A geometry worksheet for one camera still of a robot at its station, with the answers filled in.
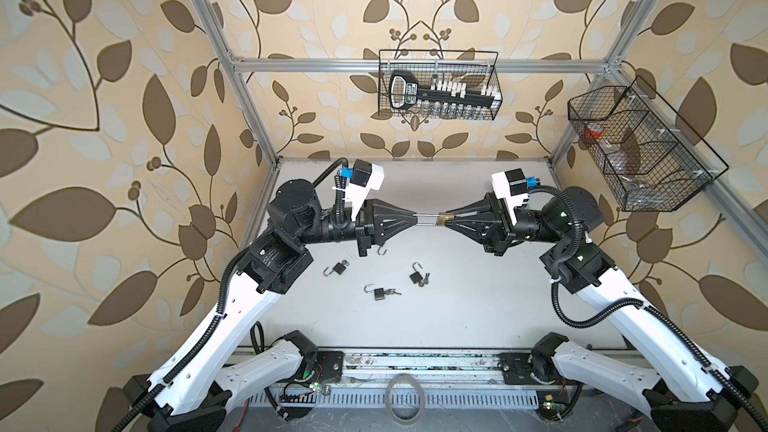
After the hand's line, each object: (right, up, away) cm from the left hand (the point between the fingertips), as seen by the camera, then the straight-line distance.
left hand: (415, 222), depth 48 cm
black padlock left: (-21, -19, +43) cm, 51 cm away
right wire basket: (+60, +13, +26) cm, 67 cm away
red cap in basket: (+55, +22, +40) cm, 71 cm away
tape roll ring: (-5, -41, +20) cm, 46 cm away
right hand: (+6, 0, +2) cm, 6 cm away
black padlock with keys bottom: (-8, -25, +38) cm, 46 cm away
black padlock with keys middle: (+3, -21, +40) cm, 46 cm away
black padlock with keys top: (-9, -15, +47) cm, 51 cm away
